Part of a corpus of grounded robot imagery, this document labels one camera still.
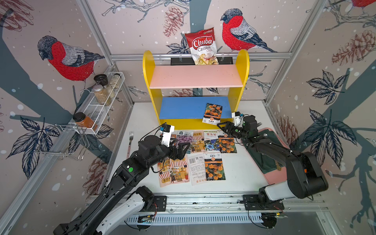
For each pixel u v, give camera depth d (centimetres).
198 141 98
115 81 85
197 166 86
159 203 73
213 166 86
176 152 59
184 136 98
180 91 122
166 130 57
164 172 84
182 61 93
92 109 74
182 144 58
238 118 81
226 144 95
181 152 59
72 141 67
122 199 46
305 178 43
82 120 60
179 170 85
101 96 72
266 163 87
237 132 76
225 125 80
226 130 78
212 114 95
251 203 72
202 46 82
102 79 74
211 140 98
